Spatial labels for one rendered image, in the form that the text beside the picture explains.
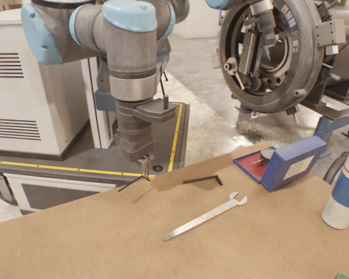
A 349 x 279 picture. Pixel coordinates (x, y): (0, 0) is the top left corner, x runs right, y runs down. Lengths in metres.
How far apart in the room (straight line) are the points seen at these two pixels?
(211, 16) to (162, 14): 4.95
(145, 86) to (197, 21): 5.00
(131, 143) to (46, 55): 0.29
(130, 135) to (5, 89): 0.61
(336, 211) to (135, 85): 0.49
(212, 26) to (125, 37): 5.19
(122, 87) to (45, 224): 0.35
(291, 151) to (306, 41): 0.81
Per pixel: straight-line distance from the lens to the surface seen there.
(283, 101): 1.49
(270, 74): 1.69
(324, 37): 1.36
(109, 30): 0.46
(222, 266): 0.53
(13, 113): 1.06
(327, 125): 1.76
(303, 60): 1.38
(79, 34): 0.56
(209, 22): 5.56
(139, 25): 0.44
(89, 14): 0.54
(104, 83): 0.79
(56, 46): 0.65
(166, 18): 0.64
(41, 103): 0.97
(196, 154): 1.60
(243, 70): 1.65
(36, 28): 0.65
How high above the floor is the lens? 0.91
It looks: 32 degrees down
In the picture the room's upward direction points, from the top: 1 degrees clockwise
